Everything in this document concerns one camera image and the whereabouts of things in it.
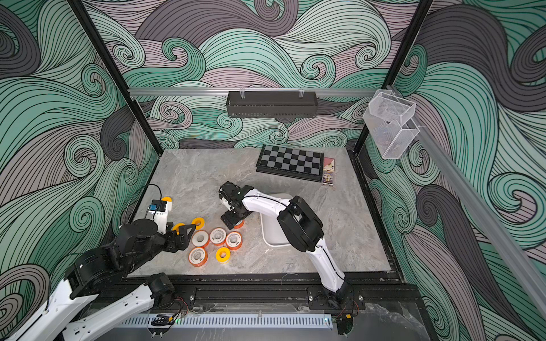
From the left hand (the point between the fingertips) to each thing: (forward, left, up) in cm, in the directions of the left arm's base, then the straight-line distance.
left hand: (185, 224), depth 66 cm
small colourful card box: (+43, -58, -23) cm, 76 cm away
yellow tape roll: (+12, +5, -24) cm, 27 cm away
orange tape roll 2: (+11, -14, -24) cm, 30 cm away
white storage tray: (+9, -29, -26) cm, 40 cm away
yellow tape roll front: (-2, -7, -23) cm, 24 cm away
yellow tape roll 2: (-4, -1, +7) cm, 8 cm away
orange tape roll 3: (+5, -5, -24) cm, 25 cm away
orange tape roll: (+24, +22, -24) cm, 41 cm away
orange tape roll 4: (+4, -12, -23) cm, 26 cm away
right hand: (+14, -13, -24) cm, 30 cm away
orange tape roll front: (-3, +2, -24) cm, 24 cm away
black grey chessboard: (+45, -37, -20) cm, 62 cm away
